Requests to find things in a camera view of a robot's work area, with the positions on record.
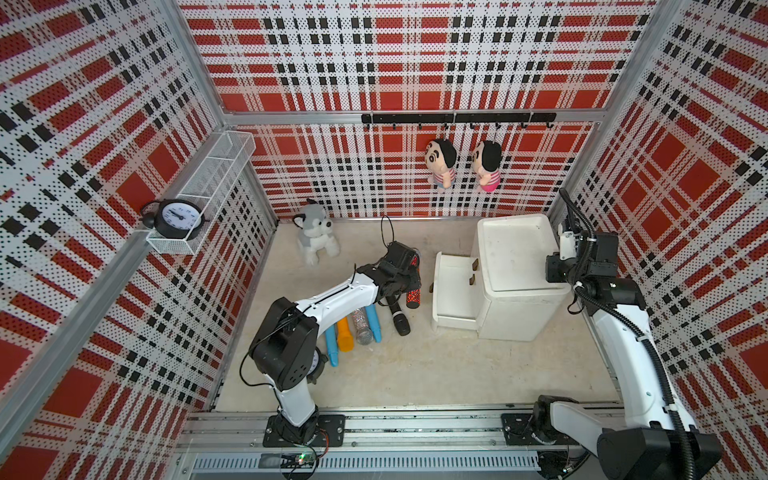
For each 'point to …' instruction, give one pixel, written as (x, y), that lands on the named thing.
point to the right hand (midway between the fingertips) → (564, 257)
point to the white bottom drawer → (456, 302)
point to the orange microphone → (346, 340)
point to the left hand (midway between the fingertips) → (420, 278)
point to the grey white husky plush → (315, 231)
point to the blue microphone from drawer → (374, 321)
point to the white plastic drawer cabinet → (521, 305)
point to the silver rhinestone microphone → (364, 333)
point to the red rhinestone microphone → (413, 298)
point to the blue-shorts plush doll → (441, 157)
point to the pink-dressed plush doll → (487, 159)
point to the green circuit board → (298, 460)
